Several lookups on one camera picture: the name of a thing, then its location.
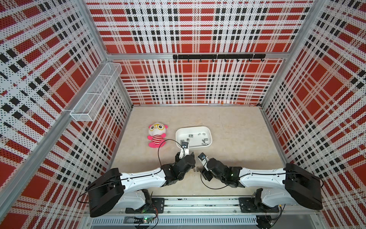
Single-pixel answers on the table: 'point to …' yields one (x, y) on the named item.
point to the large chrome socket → (190, 135)
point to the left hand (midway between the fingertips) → (191, 152)
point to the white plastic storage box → (197, 137)
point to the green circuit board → (147, 219)
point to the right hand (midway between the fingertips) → (204, 164)
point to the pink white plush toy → (157, 130)
